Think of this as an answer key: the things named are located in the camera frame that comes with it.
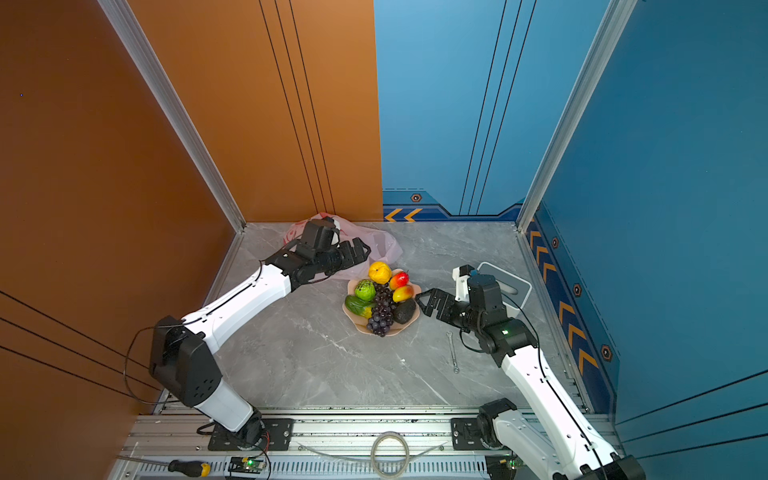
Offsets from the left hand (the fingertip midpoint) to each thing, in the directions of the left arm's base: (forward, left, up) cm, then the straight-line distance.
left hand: (363, 251), depth 83 cm
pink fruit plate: (-14, -10, -17) cm, 25 cm away
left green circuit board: (-47, +24, -24) cm, 58 cm away
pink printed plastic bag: (+14, -5, -15) cm, 21 cm away
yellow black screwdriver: (-48, +40, -22) cm, 66 cm away
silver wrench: (-24, -27, -23) cm, 42 cm away
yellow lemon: (-10, -1, -17) cm, 20 cm away
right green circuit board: (-46, -38, -22) cm, 63 cm away
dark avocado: (-10, -12, -15) cm, 22 cm away
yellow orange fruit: (+1, -5, -11) cm, 12 cm away
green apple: (-4, 0, -14) cm, 15 cm away
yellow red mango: (-5, -11, -15) cm, 19 cm away
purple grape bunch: (-13, -6, -11) cm, 18 cm away
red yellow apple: (0, -10, -14) cm, 18 cm away
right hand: (-15, -17, -3) cm, 23 cm away
